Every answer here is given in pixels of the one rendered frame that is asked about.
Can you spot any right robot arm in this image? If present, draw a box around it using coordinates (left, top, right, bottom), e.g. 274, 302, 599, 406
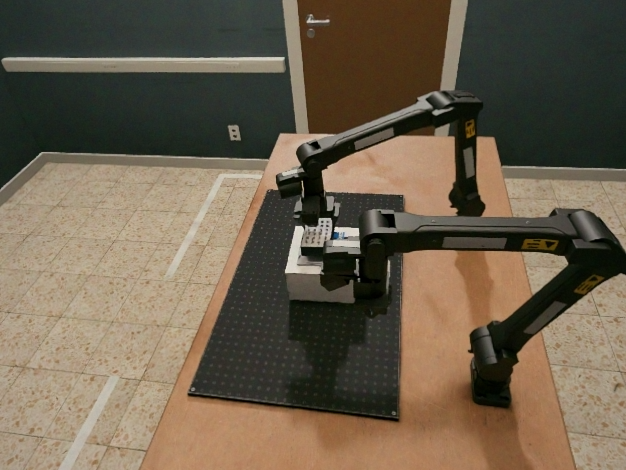
275, 90, 486, 227

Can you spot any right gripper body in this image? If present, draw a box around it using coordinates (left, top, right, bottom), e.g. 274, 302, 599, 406
294, 189, 340, 218

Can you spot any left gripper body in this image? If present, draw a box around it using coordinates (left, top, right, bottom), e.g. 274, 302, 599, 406
354, 271, 389, 315

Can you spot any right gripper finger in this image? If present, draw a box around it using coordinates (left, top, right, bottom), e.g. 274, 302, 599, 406
294, 213, 305, 229
331, 203, 340, 230

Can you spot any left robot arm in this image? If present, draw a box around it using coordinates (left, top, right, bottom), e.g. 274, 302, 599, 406
320, 208, 626, 406

